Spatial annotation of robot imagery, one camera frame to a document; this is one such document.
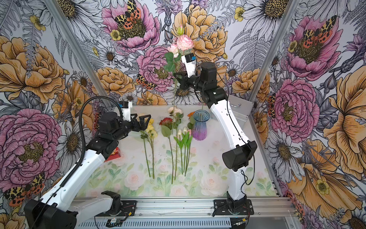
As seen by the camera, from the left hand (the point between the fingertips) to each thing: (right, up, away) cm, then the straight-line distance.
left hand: (143, 119), depth 75 cm
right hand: (+16, +20, -5) cm, 26 cm away
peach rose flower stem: (+15, +5, +37) cm, 40 cm away
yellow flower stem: (-2, -10, +25) cm, 27 cm away
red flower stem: (+7, -4, +30) cm, 31 cm away
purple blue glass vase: (+31, -8, +29) cm, 43 cm away
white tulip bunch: (+20, -15, +24) cm, 35 cm away
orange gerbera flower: (+25, -4, +33) cm, 42 cm away
